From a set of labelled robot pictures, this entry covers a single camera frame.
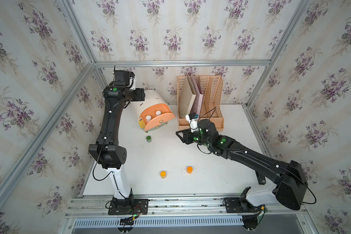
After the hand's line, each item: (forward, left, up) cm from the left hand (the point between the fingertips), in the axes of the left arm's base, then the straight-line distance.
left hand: (140, 94), depth 81 cm
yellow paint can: (-35, -13, -30) cm, 48 cm away
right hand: (-20, -23, -8) cm, 31 cm away
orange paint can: (-32, -29, -30) cm, 52 cm away
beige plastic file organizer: (+27, -49, -17) cm, 59 cm away
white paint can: (-7, -4, -12) cm, 15 cm away
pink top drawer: (-5, -15, -12) cm, 20 cm away
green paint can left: (-11, -2, -30) cm, 32 cm away
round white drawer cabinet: (+9, -5, -10) cm, 15 cm away
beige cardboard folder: (+16, -29, -16) cm, 37 cm away
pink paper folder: (+3, -35, -8) cm, 36 cm away
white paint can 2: (-3, -9, -12) cm, 16 cm away
